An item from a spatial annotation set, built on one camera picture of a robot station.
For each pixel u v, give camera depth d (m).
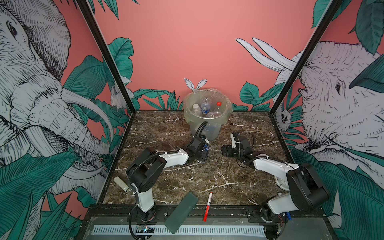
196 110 0.90
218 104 0.95
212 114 0.86
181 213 0.73
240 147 0.70
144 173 0.47
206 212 0.74
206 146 0.93
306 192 0.43
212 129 0.90
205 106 0.99
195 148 0.73
